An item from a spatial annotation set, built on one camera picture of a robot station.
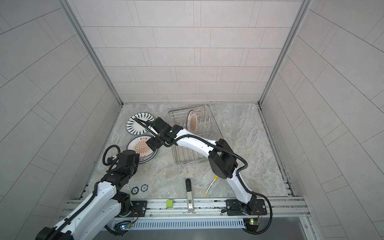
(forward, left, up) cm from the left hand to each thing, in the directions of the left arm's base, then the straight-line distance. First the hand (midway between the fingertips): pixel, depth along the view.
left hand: (143, 151), depth 85 cm
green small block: (-25, -18, -6) cm, 32 cm away
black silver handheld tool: (-24, -28, -1) cm, 37 cm away
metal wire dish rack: (+20, -33, +2) cm, 39 cm away
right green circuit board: (-33, -58, -5) cm, 67 cm away
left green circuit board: (-35, 0, -2) cm, 35 cm away
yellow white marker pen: (-13, -42, -5) cm, 44 cm away
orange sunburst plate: (+5, +4, -1) cm, 6 cm away
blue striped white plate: (+18, +10, -3) cm, 21 cm away
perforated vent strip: (-33, -25, -5) cm, 42 cm away
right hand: (+3, -7, +6) cm, 9 cm away
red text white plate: (+20, -27, +2) cm, 34 cm away
